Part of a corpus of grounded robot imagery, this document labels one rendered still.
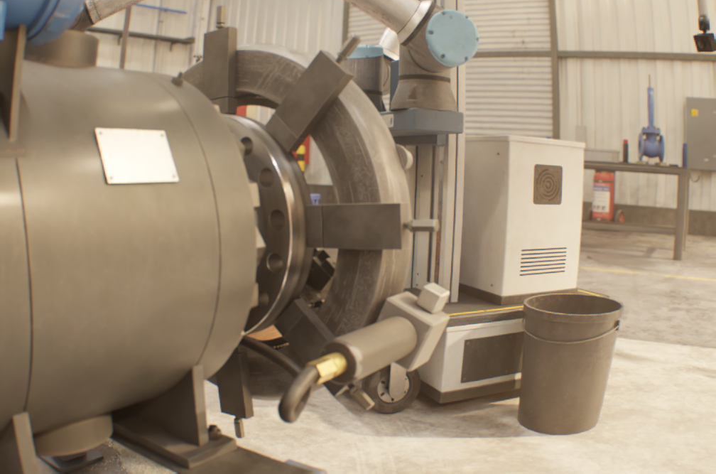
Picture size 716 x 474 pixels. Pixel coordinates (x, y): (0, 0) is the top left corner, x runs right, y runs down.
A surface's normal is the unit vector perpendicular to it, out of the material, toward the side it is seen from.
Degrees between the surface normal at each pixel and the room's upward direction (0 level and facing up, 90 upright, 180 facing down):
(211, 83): 90
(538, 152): 90
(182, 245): 85
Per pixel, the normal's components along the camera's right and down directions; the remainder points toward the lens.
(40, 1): 0.63, 0.70
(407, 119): -0.92, 0.00
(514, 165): 0.39, 0.07
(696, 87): -0.59, 0.04
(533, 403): -0.79, 0.07
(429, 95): 0.04, -0.28
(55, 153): 0.77, -0.43
